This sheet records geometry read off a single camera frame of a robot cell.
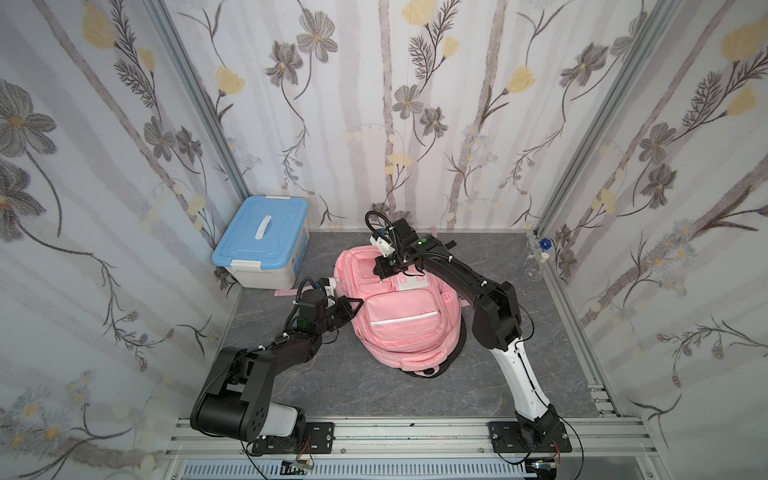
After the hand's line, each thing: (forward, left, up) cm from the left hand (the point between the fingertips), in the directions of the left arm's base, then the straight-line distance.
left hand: (364, 298), depth 88 cm
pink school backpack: (-6, -12, -2) cm, 14 cm away
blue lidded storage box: (+18, +32, +5) cm, 37 cm away
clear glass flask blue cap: (+22, -64, -10) cm, 68 cm away
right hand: (+11, -5, +4) cm, 13 cm away
